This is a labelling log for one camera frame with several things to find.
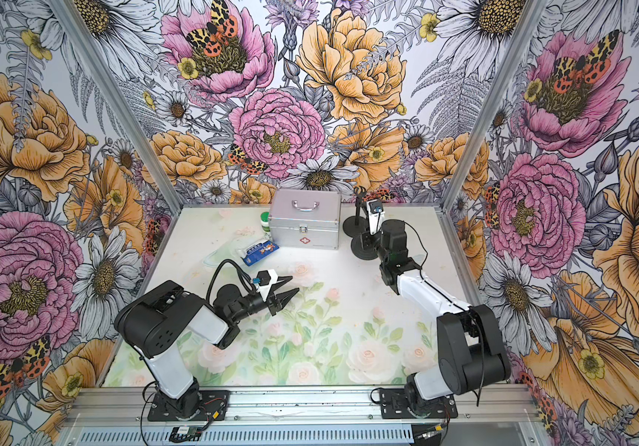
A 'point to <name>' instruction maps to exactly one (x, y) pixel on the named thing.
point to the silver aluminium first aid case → (305, 219)
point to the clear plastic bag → (231, 251)
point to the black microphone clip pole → (359, 192)
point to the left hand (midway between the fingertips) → (295, 287)
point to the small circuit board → (186, 433)
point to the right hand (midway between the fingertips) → (367, 224)
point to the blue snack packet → (259, 252)
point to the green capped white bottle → (265, 217)
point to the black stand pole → (364, 223)
